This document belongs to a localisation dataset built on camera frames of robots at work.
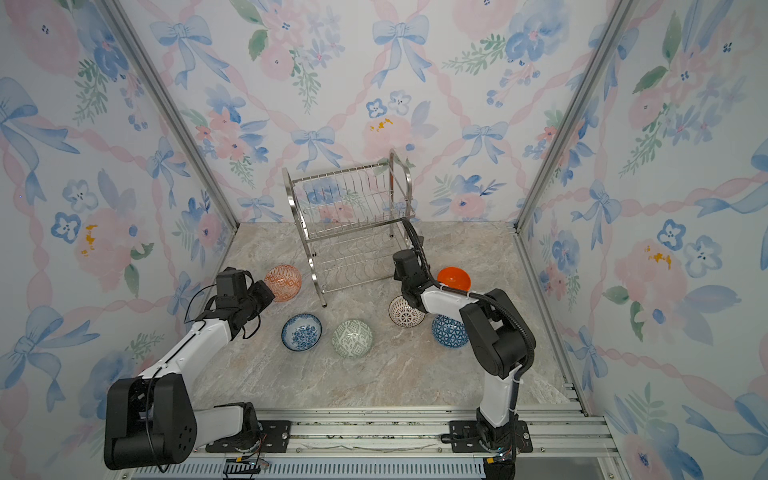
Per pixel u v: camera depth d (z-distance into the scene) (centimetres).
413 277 75
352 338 90
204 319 60
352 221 109
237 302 68
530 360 47
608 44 73
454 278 100
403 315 95
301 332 90
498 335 50
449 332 91
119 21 69
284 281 93
